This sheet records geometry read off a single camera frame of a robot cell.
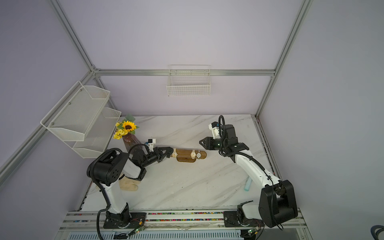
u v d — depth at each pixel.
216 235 0.70
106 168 0.51
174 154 0.89
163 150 0.88
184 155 0.88
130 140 0.89
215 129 0.75
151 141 0.88
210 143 0.72
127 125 0.84
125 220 0.66
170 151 0.90
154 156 0.83
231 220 0.73
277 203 0.41
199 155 0.88
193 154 0.88
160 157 0.83
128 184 0.85
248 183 0.84
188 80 0.95
